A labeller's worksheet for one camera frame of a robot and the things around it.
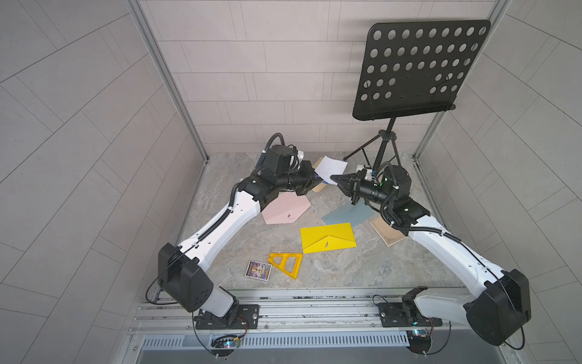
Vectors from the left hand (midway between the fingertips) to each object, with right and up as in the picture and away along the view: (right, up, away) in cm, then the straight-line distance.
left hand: (332, 175), depth 68 cm
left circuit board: (-31, -49, -3) cm, 58 cm away
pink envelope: (-16, -14, +29) cm, 36 cm away
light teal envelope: (+10, -16, +25) cm, 32 cm away
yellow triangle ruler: (-16, -32, +14) cm, 39 cm away
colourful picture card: (-24, -34, +10) cm, 43 cm away
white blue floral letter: (0, +3, +4) cm, 5 cm away
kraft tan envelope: (-1, -6, +36) cm, 37 cm away
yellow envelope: (+1, -24, +18) cm, 30 cm away
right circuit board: (+27, -51, 0) cm, 58 cm away
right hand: (0, -1, -1) cm, 2 cm away
